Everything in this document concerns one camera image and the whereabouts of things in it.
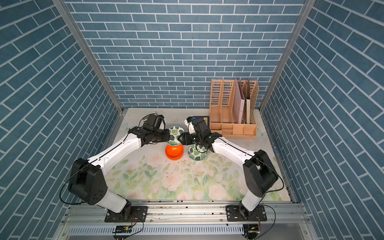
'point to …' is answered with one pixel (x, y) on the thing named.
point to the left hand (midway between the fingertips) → (174, 136)
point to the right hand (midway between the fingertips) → (182, 138)
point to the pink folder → (238, 102)
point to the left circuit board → (123, 229)
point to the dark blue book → (206, 118)
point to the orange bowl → (174, 152)
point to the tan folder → (248, 107)
